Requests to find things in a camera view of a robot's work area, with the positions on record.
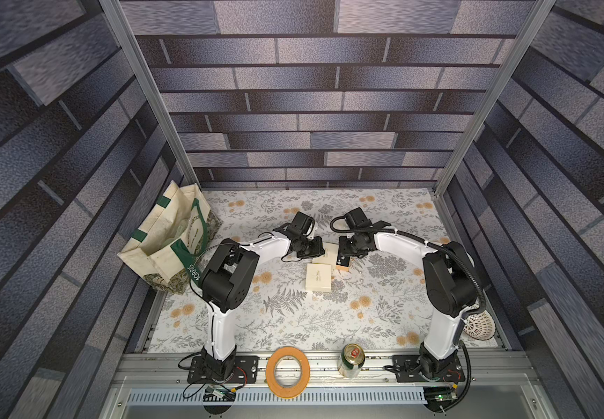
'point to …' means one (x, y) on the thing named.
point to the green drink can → (352, 360)
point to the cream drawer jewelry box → (318, 277)
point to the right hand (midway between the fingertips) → (341, 248)
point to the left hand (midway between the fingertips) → (326, 250)
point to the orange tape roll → (276, 388)
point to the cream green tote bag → (168, 243)
